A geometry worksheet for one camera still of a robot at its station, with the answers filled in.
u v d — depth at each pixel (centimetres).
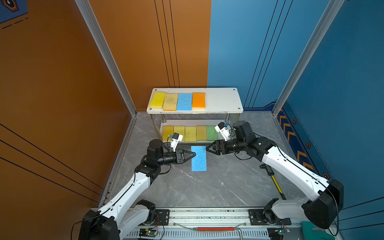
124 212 45
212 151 66
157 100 77
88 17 72
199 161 71
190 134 97
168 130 100
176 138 69
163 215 74
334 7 70
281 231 70
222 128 67
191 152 71
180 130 99
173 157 65
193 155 71
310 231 69
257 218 72
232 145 62
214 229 70
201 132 97
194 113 74
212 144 66
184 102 76
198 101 76
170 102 76
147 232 71
